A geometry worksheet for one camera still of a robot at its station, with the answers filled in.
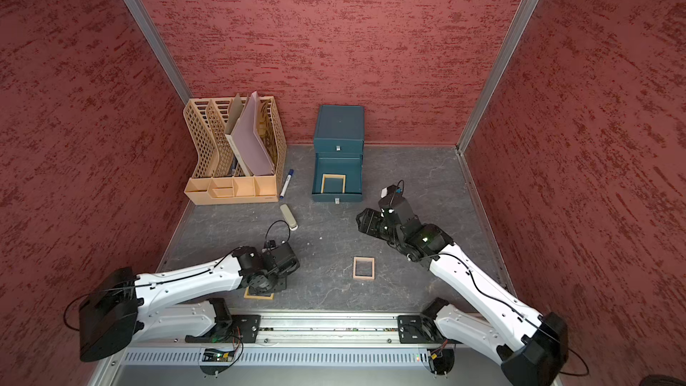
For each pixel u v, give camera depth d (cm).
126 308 41
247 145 94
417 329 74
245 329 74
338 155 98
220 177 102
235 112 95
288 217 95
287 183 107
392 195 69
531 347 38
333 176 100
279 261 64
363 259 88
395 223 55
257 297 80
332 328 76
